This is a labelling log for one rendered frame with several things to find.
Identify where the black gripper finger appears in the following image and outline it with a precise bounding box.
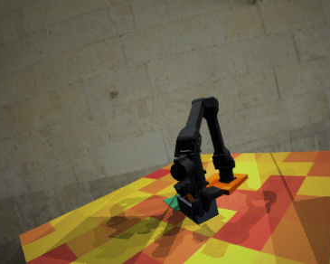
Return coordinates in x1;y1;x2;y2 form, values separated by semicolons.
189;191;200;200
197;197;212;212

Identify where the orange l-shaped part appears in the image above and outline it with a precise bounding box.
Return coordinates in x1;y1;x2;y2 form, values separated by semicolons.
184;194;194;203

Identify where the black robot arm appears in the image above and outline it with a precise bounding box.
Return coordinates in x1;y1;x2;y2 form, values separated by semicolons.
170;97;237;196

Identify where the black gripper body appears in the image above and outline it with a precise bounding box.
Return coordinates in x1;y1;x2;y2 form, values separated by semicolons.
188;168;222;203

